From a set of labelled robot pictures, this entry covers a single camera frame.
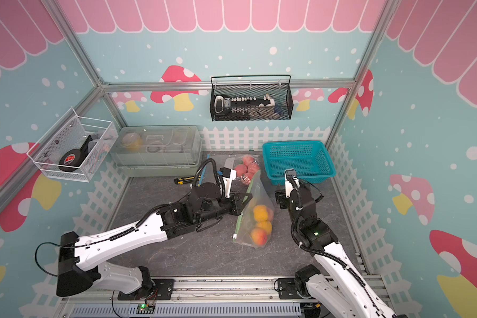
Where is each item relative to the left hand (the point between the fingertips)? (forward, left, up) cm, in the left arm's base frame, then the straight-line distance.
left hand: (252, 200), depth 66 cm
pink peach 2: (+33, -1, -23) cm, 40 cm away
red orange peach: (-5, -3, -19) cm, 20 cm away
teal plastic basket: (+45, -36, -29) cm, 65 cm away
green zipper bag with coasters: (+1, -2, -23) cm, 23 cm away
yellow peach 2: (+1, -6, -22) cm, 23 cm away
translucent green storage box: (+36, +51, -14) cm, 64 cm away
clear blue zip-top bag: (+34, +2, -24) cm, 42 cm away
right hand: (+9, -14, -2) cm, 17 cm away
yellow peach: (+3, -4, -14) cm, 15 cm away
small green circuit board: (-28, +39, -32) cm, 58 cm away
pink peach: (+37, +2, -21) cm, 43 cm away
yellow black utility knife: (+28, +38, -28) cm, 55 cm away
